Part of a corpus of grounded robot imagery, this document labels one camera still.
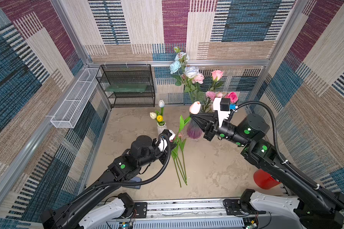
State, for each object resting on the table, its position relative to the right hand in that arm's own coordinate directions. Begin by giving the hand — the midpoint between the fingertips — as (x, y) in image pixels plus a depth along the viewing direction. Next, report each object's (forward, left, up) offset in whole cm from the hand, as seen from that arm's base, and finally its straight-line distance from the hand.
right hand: (192, 116), depth 53 cm
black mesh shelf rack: (+55, +39, -17) cm, 70 cm away
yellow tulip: (+12, +14, -15) cm, 24 cm away
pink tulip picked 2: (+7, +7, -44) cm, 45 cm away
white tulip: (+16, +18, -16) cm, 29 cm away
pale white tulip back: (+24, +14, -16) cm, 32 cm away
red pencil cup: (-9, -44, -47) cm, 65 cm away
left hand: (-1, +6, -18) cm, 19 cm away
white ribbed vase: (+17, +16, -30) cm, 38 cm away
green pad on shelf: (+41, +37, -18) cm, 58 cm away
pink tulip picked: (+4, +7, -46) cm, 47 cm away
